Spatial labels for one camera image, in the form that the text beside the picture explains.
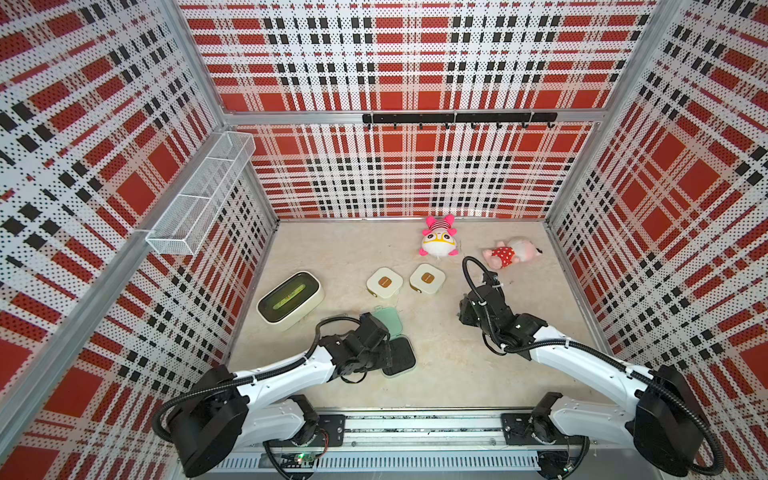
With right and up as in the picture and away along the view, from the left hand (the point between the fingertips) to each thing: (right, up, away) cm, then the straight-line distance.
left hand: (391, 357), depth 83 cm
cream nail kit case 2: (+12, +21, +18) cm, 30 cm away
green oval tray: (-32, +15, +9) cm, 36 cm away
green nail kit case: (+3, 0, +4) cm, 5 cm away
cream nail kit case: (-3, +19, +15) cm, 25 cm away
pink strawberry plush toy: (+39, +29, +19) cm, 52 cm away
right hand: (+23, +15, +1) cm, 27 cm away
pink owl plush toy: (+16, +34, +21) cm, 43 cm away
